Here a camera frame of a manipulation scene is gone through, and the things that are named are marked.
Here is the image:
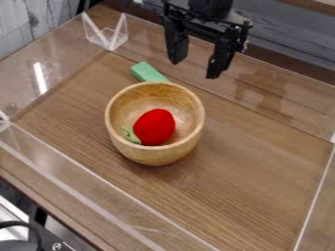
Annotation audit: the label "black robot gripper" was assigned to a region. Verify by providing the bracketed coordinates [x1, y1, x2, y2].
[163, 0, 252, 79]

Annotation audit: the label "green foam block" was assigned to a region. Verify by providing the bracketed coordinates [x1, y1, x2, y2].
[131, 62, 168, 82]

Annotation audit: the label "light wooden bowl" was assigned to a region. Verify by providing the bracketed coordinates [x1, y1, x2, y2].
[104, 82, 206, 166]

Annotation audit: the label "red plush strawberry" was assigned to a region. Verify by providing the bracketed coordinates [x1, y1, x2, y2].
[122, 109, 175, 146]

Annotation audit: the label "clear acrylic tray walls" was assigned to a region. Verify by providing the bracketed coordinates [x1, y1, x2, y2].
[0, 7, 335, 251]

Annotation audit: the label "clear acrylic corner bracket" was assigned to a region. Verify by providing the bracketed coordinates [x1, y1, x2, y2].
[82, 13, 128, 51]

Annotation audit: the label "black metal table frame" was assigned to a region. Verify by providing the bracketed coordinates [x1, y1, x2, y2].
[29, 206, 76, 251]

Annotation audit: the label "black cable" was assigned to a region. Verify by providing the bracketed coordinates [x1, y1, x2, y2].
[0, 221, 44, 251]

